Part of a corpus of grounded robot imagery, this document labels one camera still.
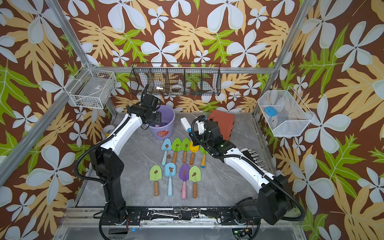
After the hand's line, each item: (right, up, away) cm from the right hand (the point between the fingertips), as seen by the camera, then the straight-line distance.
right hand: (189, 132), depth 80 cm
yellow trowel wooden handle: (+3, -12, +20) cm, 23 cm away
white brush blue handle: (-2, +5, +4) cm, 7 cm away
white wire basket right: (+55, +11, +4) cm, 56 cm away
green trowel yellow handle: (+9, -18, +13) cm, 24 cm away
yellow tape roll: (-63, +1, +31) cm, 70 cm away
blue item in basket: (+48, +13, +6) cm, 50 cm away
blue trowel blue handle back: (-16, -10, +21) cm, 28 cm away
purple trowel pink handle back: (-20, +5, +13) cm, 24 cm away
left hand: (-20, +10, +9) cm, 24 cm away
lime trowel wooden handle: (-21, -26, +9) cm, 34 cm away
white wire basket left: (-58, +26, +6) cm, 64 cm away
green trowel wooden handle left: (-9, -11, +21) cm, 25 cm away
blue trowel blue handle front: (-12, -24, +10) cm, 29 cm away
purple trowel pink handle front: (-3, -25, +9) cm, 27 cm away
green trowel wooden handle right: (-3, -11, +21) cm, 24 cm away
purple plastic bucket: (-17, +1, +16) cm, 23 cm away
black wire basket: (-9, +35, +16) cm, 40 cm away
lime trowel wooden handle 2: (+3, -27, +8) cm, 28 cm away
